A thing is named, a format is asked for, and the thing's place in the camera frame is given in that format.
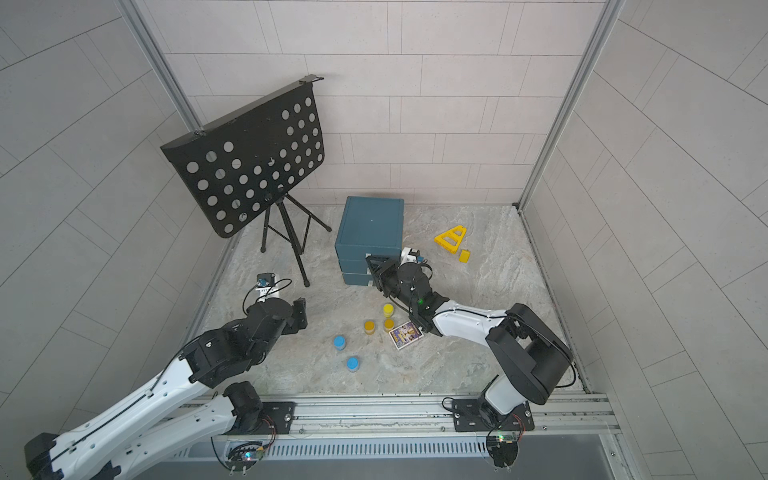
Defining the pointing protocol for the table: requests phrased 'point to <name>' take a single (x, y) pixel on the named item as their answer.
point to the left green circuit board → (243, 456)
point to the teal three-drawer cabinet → (372, 225)
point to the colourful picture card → (405, 334)
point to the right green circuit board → (502, 448)
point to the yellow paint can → (388, 310)
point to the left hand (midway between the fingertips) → (301, 302)
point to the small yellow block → (464, 256)
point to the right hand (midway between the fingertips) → (364, 262)
